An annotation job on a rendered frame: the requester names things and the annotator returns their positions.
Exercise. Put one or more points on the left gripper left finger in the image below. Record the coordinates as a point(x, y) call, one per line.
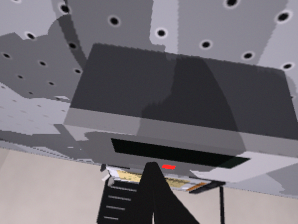
point(140, 208)

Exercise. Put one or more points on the white gel cassette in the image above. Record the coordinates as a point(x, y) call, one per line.
point(174, 181)

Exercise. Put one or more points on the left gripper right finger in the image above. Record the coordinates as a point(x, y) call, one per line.
point(167, 208)

